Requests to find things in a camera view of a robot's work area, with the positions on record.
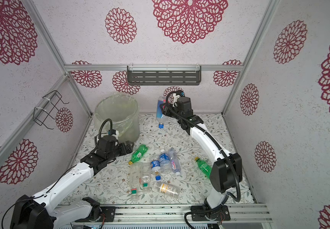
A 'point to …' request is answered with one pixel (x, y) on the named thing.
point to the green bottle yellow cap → (138, 153)
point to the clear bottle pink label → (175, 164)
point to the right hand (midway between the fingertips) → (162, 103)
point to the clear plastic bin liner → (123, 111)
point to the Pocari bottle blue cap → (155, 164)
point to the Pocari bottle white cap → (165, 162)
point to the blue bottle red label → (161, 118)
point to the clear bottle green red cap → (135, 180)
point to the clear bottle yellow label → (171, 191)
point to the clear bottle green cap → (145, 173)
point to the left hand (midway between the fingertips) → (128, 145)
